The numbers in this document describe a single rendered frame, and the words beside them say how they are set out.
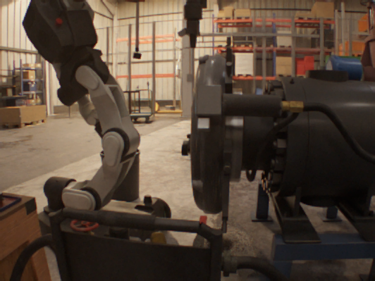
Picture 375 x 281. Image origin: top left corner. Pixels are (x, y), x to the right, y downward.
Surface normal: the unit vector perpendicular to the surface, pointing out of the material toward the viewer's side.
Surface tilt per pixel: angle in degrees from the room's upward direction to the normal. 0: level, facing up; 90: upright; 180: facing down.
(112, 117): 90
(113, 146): 90
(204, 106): 68
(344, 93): 40
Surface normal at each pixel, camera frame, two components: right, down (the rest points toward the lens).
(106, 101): -0.15, 0.57
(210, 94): -0.14, -0.22
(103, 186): -0.25, 0.17
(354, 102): -0.11, -0.50
